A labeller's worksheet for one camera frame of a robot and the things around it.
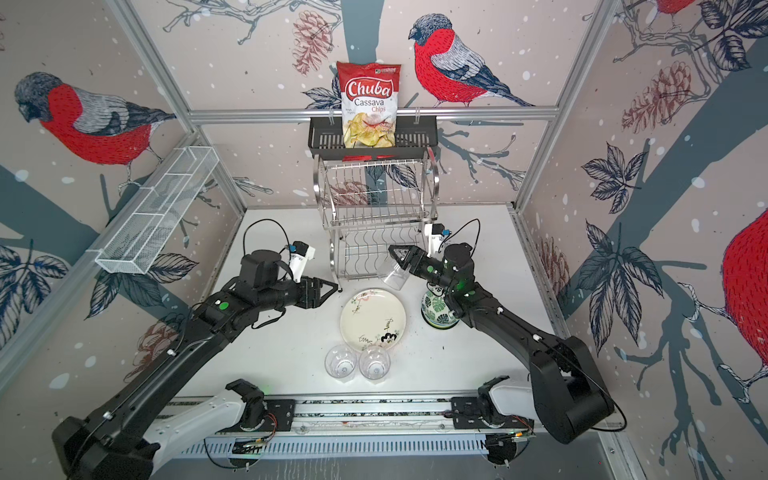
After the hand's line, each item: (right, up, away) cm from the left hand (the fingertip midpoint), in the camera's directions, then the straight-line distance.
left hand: (328, 286), depth 71 cm
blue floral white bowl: (+30, -13, +14) cm, 36 cm away
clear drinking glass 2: (+11, -24, +11) cm, 28 cm away
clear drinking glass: (+17, +1, +3) cm, 17 cm away
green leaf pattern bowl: (+29, -11, +17) cm, 35 cm away
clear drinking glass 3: (+1, -23, +11) cm, 26 cm away
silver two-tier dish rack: (+7, +24, +51) cm, 57 cm away
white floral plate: (+9, -13, +17) cm, 23 cm away
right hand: (+14, +6, +6) cm, 17 cm away
